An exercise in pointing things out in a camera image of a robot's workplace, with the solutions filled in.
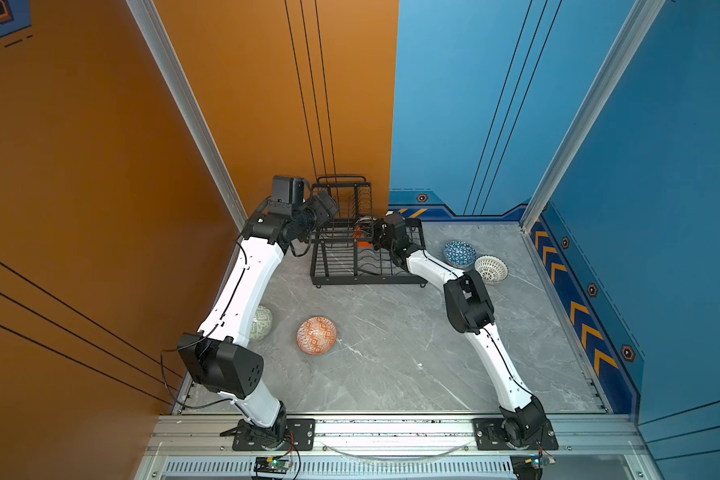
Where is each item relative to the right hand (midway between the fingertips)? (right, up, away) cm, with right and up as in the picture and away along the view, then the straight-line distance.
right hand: (355, 224), depth 103 cm
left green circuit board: (-18, -60, -32) cm, 71 cm away
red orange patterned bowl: (-11, -35, -13) cm, 39 cm away
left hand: (-6, +2, -25) cm, 26 cm away
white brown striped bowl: (+48, -16, +2) cm, 51 cm away
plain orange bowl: (+1, -3, +3) cm, 4 cm away
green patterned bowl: (-29, -32, -11) cm, 44 cm away
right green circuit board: (+45, -59, -33) cm, 81 cm away
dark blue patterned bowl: (+38, -10, +6) cm, 40 cm away
